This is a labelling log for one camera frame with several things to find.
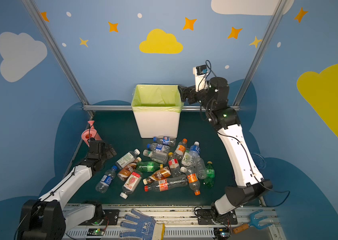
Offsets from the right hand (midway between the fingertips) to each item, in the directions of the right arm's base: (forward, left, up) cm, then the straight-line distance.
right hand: (189, 82), depth 64 cm
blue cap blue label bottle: (-32, +46, -48) cm, 74 cm away
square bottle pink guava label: (-30, +29, -46) cm, 62 cm away
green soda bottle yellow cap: (-20, +21, -44) cm, 53 cm away
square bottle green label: (-15, +35, -46) cm, 59 cm away
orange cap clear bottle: (-7, +2, -46) cm, 47 cm away
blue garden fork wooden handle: (-44, -36, -51) cm, 76 cm away
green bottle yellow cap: (-27, -15, -46) cm, 55 cm away
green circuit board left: (-53, +42, -49) cm, 83 cm away
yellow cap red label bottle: (-17, +5, -50) cm, 53 cm away
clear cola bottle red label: (-30, +10, -45) cm, 55 cm away
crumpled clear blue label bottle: (-1, +10, -45) cm, 46 cm away
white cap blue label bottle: (-10, -7, -41) cm, 43 cm away
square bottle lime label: (-14, -2, -46) cm, 49 cm away
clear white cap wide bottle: (-11, +15, -49) cm, 52 cm away
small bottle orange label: (-28, -6, -47) cm, 55 cm away
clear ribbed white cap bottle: (-18, -11, -49) cm, 53 cm away
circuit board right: (-50, -19, -51) cm, 73 cm away
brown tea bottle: (-24, +34, -44) cm, 61 cm away
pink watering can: (-4, +59, -36) cm, 69 cm away
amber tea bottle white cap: (-24, +12, -45) cm, 52 cm away
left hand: (-14, +45, -40) cm, 61 cm away
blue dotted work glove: (-51, +19, -49) cm, 73 cm away
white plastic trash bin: (+5, +19, -36) cm, 41 cm away
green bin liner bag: (+23, +19, -28) cm, 41 cm away
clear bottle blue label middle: (-6, +15, -45) cm, 48 cm away
